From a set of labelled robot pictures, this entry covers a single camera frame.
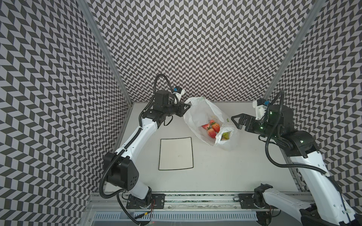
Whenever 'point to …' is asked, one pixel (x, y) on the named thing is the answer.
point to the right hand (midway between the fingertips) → (237, 125)
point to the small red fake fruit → (212, 122)
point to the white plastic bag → (198, 111)
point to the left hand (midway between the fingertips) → (189, 106)
